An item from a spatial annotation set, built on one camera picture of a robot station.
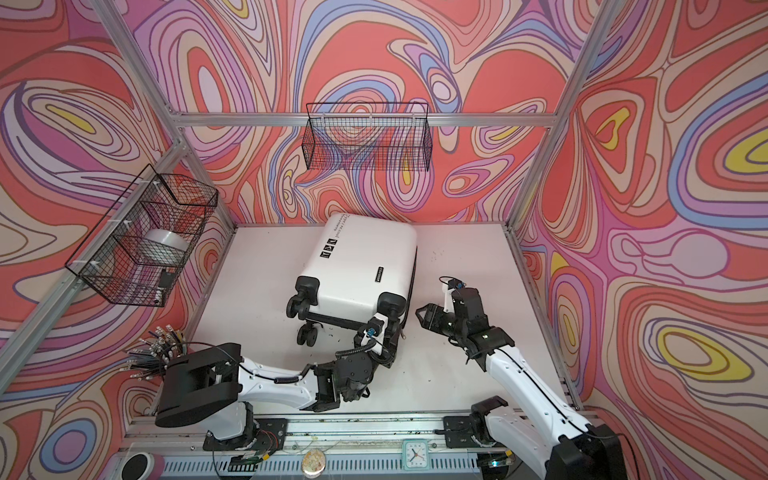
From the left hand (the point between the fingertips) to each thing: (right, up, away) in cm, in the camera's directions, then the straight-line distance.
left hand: (396, 324), depth 75 cm
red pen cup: (-58, -5, -6) cm, 58 cm away
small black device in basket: (-58, +12, -2) cm, 59 cm away
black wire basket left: (-66, +18, -1) cm, 69 cm away
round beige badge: (-20, -31, -6) cm, 38 cm away
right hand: (+8, -1, +7) cm, 11 cm away
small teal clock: (+4, -29, -6) cm, 30 cm away
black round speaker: (-57, -29, -10) cm, 64 cm away
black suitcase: (-12, +14, +5) cm, 19 cm away
